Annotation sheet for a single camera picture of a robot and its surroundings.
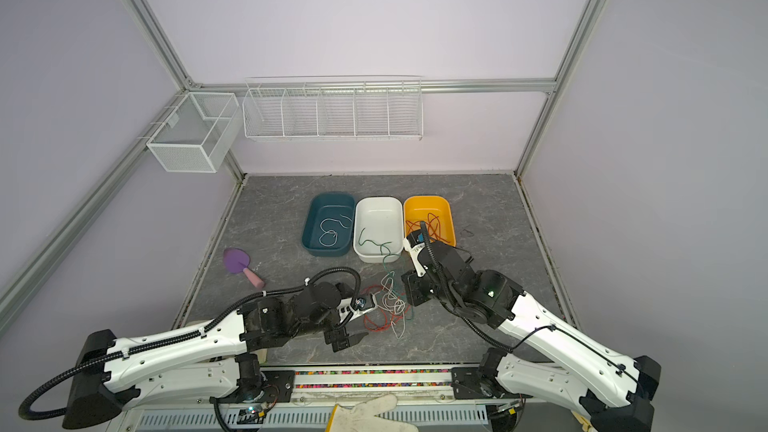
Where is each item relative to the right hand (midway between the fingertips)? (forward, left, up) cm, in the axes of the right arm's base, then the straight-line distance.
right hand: (403, 279), depth 69 cm
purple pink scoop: (+17, +55, -22) cm, 62 cm away
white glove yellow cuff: (-25, +9, -21) cm, 34 cm away
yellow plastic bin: (+33, -12, -18) cm, 40 cm away
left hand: (-5, +11, -9) cm, 15 cm away
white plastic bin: (+30, +9, -23) cm, 39 cm away
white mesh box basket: (+50, +69, +5) cm, 85 cm away
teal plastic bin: (+28, +25, -18) cm, 42 cm away
